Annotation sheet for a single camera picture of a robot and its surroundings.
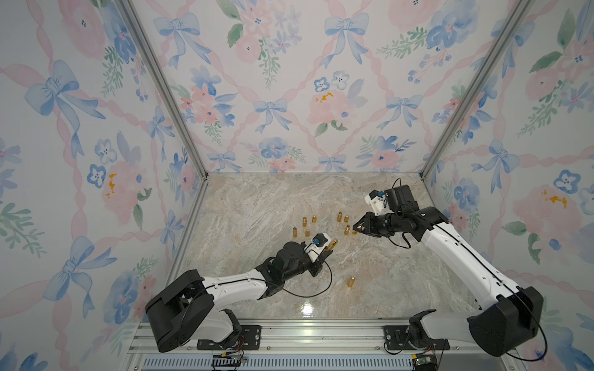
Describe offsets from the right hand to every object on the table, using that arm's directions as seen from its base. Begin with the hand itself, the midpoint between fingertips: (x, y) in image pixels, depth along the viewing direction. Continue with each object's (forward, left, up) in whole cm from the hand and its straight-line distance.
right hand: (357, 226), depth 78 cm
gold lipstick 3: (+16, +3, -17) cm, 23 cm away
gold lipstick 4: (-13, +1, -17) cm, 21 cm away
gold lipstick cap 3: (+8, +17, -17) cm, 25 cm away
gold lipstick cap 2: (+15, +14, -18) cm, 27 cm away
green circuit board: (-35, -21, -23) cm, 47 cm away
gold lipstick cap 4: (+15, -1, -18) cm, 23 cm away
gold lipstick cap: (-3, +1, 0) cm, 3 cm away
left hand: (-6, +9, -5) cm, 12 cm away
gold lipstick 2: (+8, +22, -17) cm, 29 cm away
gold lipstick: (+13, +18, -17) cm, 28 cm away
